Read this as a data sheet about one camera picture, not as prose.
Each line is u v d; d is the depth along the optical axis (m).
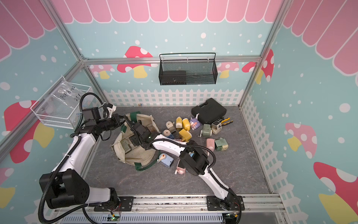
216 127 0.97
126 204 0.74
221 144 0.92
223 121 1.09
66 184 0.42
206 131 0.98
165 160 0.84
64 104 0.72
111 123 0.71
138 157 0.89
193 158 0.54
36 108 0.62
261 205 0.74
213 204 0.74
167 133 0.95
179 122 1.01
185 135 0.99
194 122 1.02
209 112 1.09
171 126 1.00
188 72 0.92
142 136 0.68
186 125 1.00
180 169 0.81
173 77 0.88
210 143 0.89
